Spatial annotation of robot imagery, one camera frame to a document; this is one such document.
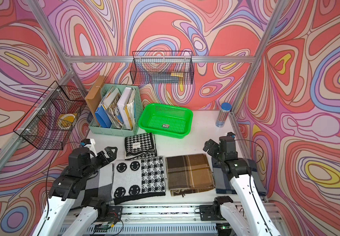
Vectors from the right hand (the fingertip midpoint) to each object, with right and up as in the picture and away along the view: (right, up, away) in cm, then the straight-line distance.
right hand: (212, 150), depth 77 cm
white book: (-49, +25, +12) cm, 57 cm away
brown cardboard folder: (-66, +30, +5) cm, 73 cm away
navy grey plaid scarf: (+7, -18, +6) cm, 20 cm away
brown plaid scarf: (-12, -15, +7) cm, 21 cm away
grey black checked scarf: (-63, -20, +4) cm, 66 cm away
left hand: (-51, 0, -5) cm, 51 cm away
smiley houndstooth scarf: (-42, -16, +3) cm, 45 cm away
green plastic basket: (-26, +17, +38) cm, 49 cm away
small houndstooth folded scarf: (-43, 0, +18) cm, 46 cm away
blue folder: (-67, +18, +16) cm, 71 cm away
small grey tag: (-26, +13, +33) cm, 44 cm away
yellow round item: (-74, +16, -6) cm, 76 cm away
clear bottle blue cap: (+14, +23, +19) cm, 33 cm away
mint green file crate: (-62, +34, +18) cm, 73 cm away
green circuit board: (-57, -37, -5) cm, 68 cm away
